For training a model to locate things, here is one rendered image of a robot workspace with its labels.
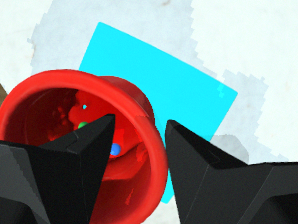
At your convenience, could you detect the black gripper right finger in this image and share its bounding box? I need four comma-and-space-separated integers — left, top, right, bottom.
165, 119, 298, 224

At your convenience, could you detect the tan wooden bar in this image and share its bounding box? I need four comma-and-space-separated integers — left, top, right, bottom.
0, 84, 8, 108

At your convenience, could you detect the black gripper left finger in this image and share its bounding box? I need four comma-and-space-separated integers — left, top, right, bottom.
0, 113, 116, 224

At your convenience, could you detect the red cup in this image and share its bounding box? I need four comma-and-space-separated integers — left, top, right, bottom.
0, 68, 169, 224

